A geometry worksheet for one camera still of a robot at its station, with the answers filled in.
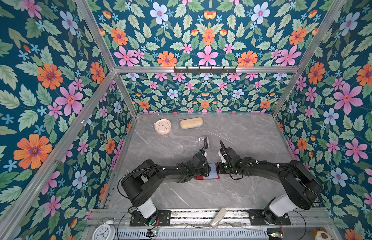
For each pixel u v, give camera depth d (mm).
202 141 989
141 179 513
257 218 730
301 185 468
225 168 781
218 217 705
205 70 932
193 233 703
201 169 809
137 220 732
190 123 1106
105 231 675
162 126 1084
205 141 975
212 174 876
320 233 675
